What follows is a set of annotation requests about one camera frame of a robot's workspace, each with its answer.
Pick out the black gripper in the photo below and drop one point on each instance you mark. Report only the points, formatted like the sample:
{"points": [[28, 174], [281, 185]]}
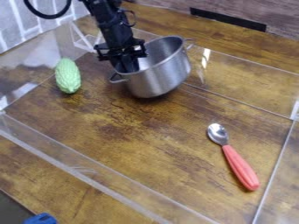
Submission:
{"points": [[132, 50]]}

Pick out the silver metal pot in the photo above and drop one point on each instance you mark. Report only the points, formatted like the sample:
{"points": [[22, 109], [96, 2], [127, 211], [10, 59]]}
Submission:
{"points": [[163, 69]]}

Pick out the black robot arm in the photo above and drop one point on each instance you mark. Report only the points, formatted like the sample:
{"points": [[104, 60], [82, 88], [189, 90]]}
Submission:
{"points": [[112, 22]]}

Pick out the blue object at corner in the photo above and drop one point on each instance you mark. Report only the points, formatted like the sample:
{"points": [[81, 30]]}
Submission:
{"points": [[41, 218]]}

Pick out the green bumpy toy vegetable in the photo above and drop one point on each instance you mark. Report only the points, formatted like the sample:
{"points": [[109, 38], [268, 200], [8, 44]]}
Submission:
{"points": [[66, 76]]}

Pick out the black strip on table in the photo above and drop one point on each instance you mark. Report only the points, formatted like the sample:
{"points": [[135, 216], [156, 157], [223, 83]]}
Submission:
{"points": [[228, 19]]}

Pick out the clear acrylic enclosure walls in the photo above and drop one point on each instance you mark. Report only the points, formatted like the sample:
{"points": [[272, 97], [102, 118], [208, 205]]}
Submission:
{"points": [[101, 158]]}

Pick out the red handled metal spoon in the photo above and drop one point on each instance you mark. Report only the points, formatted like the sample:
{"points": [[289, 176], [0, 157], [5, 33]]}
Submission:
{"points": [[240, 167]]}

